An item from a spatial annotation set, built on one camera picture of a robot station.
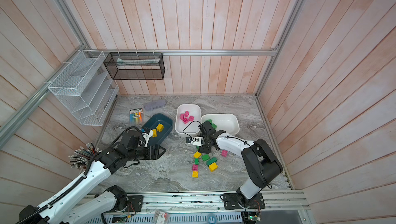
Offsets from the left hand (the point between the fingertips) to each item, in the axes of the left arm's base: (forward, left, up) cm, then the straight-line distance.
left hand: (158, 154), depth 76 cm
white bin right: (+28, -41, -12) cm, 51 cm away
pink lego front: (-3, -18, -12) cm, 22 cm away
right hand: (+13, -23, -11) cm, 29 cm away
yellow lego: (-2, -28, -12) cm, 31 cm away
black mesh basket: (+59, +23, +11) cm, 64 cm away
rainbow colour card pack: (+34, +24, -13) cm, 43 cm away
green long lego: (+1, -28, -11) cm, 30 cm away
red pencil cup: (-4, +34, +5) cm, 35 cm away
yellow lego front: (+22, +5, -11) cm, 25 cm away
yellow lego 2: (+5, -20, -12) cm, 24 cm away
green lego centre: (+3, -24, -12) cm, 27 cm away
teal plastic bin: (+26, +10, -11) cm, 30 cm away
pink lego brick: (+29, -12, -12) cm, 33 cm away
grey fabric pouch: (+43, +11, -11) cm, 45 cm away
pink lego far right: (+5, -36, -12) cm, 38 cm away
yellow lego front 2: (-6, -18, -13) cm, 23 cm away
